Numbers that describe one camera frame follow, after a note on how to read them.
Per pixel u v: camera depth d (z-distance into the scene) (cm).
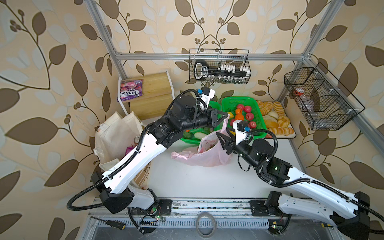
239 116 107
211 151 67
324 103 73
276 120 105
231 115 109
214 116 49
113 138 79
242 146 57
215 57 90
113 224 69
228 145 56
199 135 99
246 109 112
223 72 83
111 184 39
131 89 80
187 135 100
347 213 40
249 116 107
